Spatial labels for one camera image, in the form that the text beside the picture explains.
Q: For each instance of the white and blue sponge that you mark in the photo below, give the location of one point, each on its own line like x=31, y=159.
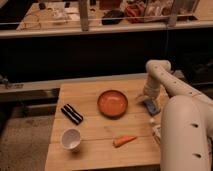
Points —
x=152, y=107

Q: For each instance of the metal shelf post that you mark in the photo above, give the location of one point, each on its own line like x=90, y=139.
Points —
x=83, y=15

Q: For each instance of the orange carrot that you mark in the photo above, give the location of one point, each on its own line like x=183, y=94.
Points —
x=123, y=140

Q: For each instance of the red object on shelf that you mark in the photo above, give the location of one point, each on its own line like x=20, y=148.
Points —
x=134, y=12

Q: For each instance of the black bag on shelf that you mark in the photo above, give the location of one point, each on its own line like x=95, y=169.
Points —
x=112, y=17

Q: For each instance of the orange bowl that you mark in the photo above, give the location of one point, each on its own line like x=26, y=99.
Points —
x=112, y=103

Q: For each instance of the wooden board table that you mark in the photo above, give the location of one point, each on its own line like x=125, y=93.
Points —
x=98, y=132

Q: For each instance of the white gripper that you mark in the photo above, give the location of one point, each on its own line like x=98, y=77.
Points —
x=151, y=89

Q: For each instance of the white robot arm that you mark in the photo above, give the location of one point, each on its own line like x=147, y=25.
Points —
x=186, y=120

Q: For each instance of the white ceramic cup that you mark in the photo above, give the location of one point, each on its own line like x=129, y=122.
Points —
x=71, y=139

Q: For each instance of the metal clamp on rail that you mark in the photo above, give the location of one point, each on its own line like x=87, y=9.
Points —
x=8, y=85

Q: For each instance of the white glue bottle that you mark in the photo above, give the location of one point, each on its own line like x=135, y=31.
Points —
x=156, y=128

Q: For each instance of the black white striped block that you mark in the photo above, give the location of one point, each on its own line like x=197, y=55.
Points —
x=72, y=114

